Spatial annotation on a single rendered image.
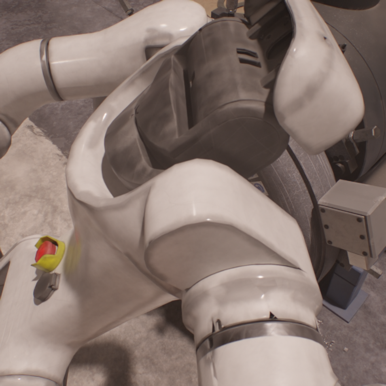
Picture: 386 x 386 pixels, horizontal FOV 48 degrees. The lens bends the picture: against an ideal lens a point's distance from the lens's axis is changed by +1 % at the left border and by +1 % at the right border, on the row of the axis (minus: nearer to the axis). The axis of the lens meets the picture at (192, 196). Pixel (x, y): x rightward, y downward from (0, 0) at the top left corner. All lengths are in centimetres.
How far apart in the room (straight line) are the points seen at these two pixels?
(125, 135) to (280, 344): 18
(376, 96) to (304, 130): 88
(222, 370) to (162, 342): 127
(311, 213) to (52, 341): 52
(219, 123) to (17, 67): 35
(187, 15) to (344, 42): 66
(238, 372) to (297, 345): 4
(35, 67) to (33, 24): 281
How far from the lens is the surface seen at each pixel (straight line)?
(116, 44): 54
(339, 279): 151
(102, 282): 42
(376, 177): 89
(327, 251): 92
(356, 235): 82
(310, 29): 28
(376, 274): 104
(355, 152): 86
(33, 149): 228
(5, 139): 63
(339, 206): 81
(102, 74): 55
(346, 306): 160
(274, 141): 29
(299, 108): 27
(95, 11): 341
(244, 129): 28
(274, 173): 80
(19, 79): 58
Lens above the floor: 140
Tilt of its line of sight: 48 degrees down
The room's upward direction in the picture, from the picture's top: 4 degrees counter-clockwise
